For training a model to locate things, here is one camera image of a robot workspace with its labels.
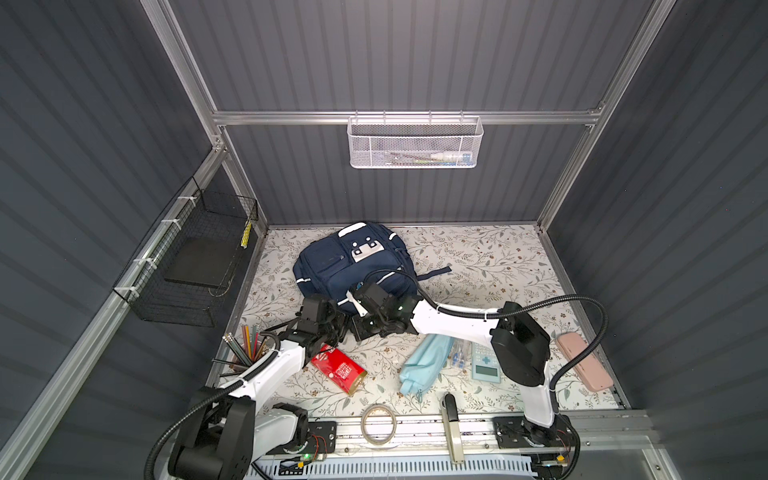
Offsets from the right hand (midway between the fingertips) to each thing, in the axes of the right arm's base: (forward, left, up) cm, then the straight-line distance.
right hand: (351, 329), depth 83 cm
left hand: (+4, -1, -1) cm, 5 cm away
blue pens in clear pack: (-4, -31, -8) cm, 33 cm away
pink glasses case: (-7, -66, -7) cm, 67 cm away
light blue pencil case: (-8, -20, -4) cm, 22 cm away
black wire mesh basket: (+5, +39, +21) cm, 44 cm away
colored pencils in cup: (-6, +27, +1) cm, 28 cm away
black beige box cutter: (-21, -26, -5) cm, 34 cm away
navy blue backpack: (+28, +1, 0) cm, 28 cm away
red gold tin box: (-8, +3, -9) cm, 13 cm away
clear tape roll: (-23, -4, -11) cm, 26 cm away
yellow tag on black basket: (+20, +30, +17) cm, 40 cm away
